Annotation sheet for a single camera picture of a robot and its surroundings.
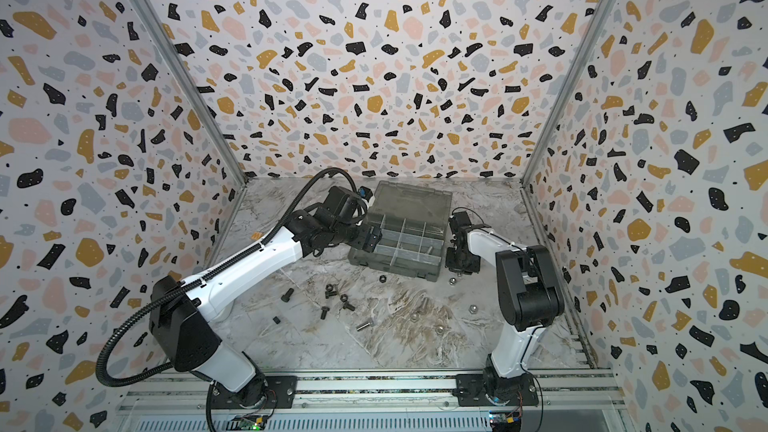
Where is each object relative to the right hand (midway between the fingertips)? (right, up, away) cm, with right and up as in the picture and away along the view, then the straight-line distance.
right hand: (454, 262), depth 96 cm
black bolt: (-33, -11, -9) cm, 36 cm away
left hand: (-25, +13, -17) cm, 33 cm away
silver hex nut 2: (-6, -17, -13) cm, 22 cm away
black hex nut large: (-39, -7, -4) cm, 40 cm away
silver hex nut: (-13, -14, -10) cm, 22 cm away
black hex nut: (-23, -5, -2) cm, 24 cm away
